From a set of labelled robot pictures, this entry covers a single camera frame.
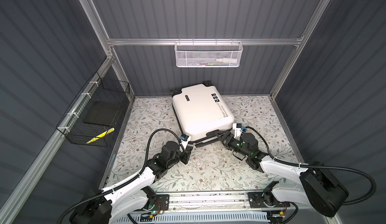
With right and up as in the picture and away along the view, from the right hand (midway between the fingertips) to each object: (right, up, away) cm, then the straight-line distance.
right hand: (217, 136), depth 80 cm
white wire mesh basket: (-3, +56, +31) cm, 65 cm away
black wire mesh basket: (-62, +11, -8) cm, 63 cm away
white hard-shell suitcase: (-9, +15, +7) cm, 19 cm away
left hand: (-14, -6, +1) cm, 15 cm away
